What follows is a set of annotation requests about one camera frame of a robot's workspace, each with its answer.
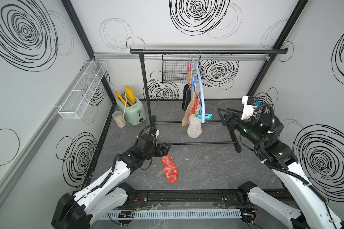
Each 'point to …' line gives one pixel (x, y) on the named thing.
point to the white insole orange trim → (194, 129)
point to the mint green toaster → (135, 113)
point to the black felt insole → (187, 97)
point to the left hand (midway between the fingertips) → (165, 146)
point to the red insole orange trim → (170, 168)
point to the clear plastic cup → (118, 117)
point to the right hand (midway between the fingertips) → (224, 110)
